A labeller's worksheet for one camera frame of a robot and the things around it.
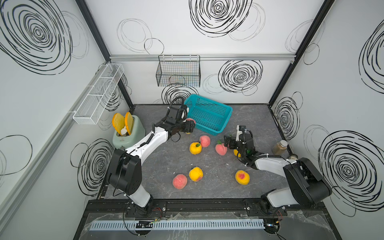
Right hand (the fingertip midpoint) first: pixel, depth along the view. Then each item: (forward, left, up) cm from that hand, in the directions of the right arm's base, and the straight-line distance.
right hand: (231, 136), depth 91 cm
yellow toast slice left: (-1, +65, +14) cm, 67 cm away
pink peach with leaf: (-7, +7, -3) cm, 10 cm away
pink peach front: (-27, +30, -2) cm, 40 cm away
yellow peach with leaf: (-7, +22, -2) cm, 23 cm away
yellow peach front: (-22, +21, -3) cm, 31 cm away
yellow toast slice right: (+1, +60, +12) cm, 62 cm away
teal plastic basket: (+23, +12, -8) cm, 27 cm away
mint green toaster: (-4, +55, +9) cm, 56 cm away
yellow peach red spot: (-24, -3, -2) cm, 24 cm away
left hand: (+3, +26, +8) cm, 27 cm away
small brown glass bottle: (-7, -28, -1) cm, 29 cm away
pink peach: (-1, +16, -3) cm, 17 cm away
